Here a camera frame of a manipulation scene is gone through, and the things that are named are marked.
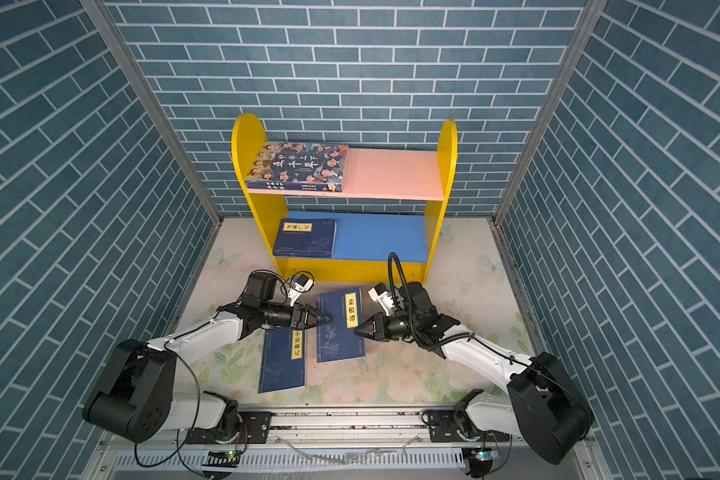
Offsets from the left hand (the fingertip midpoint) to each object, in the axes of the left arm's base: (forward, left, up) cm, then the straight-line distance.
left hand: (323, 323), depth 79 cm
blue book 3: (+27, +7, +4) cm, 28 cm away
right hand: (-3, -8, +2) cm, 9 cm away
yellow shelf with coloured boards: (+24, -14, +4) cm, 28 cm away
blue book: (-7, +12, -12) cm, 19 cm away
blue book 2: (-4, -4, 0) cm, 6 cm away
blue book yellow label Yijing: (+21, +1, +3) cm, 22 cm away
